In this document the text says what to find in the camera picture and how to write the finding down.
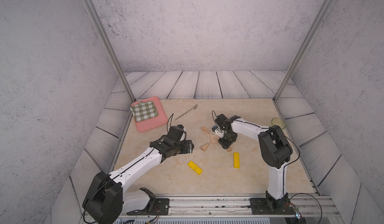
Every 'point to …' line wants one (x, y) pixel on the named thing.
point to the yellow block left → (198, 170)
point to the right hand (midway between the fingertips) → (227, 143)
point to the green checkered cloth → (144, 110)
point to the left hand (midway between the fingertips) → (192, 147)
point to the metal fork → (194, 107)
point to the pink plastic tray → (157, 121)
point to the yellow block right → (236, 160)
